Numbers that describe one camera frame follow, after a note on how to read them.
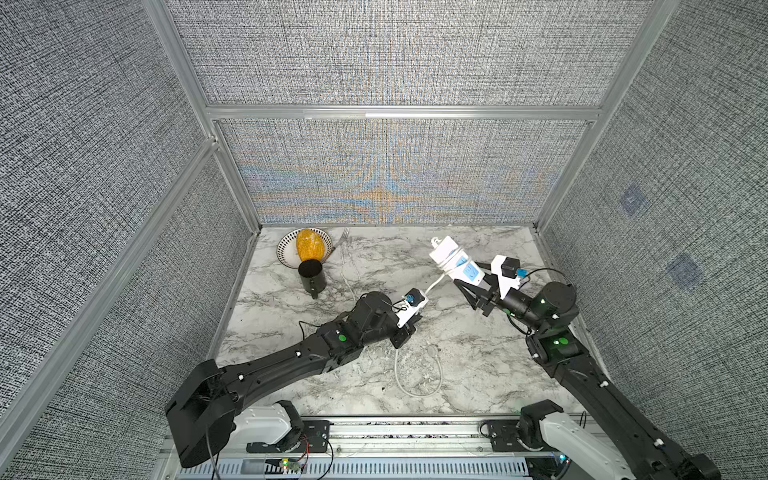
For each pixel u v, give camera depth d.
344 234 1.17
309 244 1.06
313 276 0.98
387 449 0.73
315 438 0.73
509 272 0.56
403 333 0.66
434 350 0.86
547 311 0.56
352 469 0.70
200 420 0.40
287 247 1.10
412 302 0.64
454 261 0.64
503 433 0.73
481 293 0.61
